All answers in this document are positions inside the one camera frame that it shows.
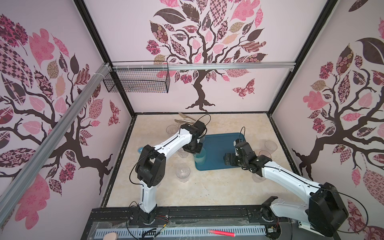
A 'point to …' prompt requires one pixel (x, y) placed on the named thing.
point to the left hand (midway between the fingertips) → (193, 153)
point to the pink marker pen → (221, 233)
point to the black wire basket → (139, 81)
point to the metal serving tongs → (181, 121)
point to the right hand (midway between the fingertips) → (230, 156)
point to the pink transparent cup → (265, 153)
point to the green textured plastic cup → (200, 159)
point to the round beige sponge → (110, 236)
